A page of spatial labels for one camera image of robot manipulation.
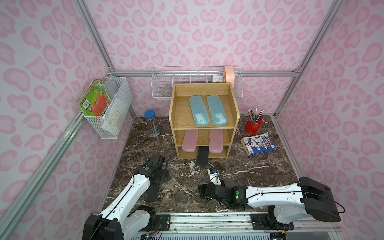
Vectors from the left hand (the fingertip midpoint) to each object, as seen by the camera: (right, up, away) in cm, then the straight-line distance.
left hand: (161, 177), depth 84 cm
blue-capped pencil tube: (-9, +35, +11) cm, 38 cm away
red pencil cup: (+59, +27, +23) cm, 69 cm away
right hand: (+24, -3, -6) cm, 24 cm away
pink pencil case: (+16, +20, +1) cm, 26 cm away
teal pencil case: (+22, +36, -7) cm, 43 cm away
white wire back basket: (-2, +59, +12) cm, 61 cm away
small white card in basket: (+33, +58, +8) cm, 67 cm away
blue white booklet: (+61, +17, +17) cm, 66 cm away
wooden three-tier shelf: (+12, +33, -7) cm, 36 cm away
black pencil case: (+24, +10, +11) cm, 28 cm away
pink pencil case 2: (+31, +20, 0) cm, 37 cm away
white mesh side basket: (-22, +28, -11) cm, 38 cm away
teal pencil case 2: (+31, +33, -10) cm, 47 cm away
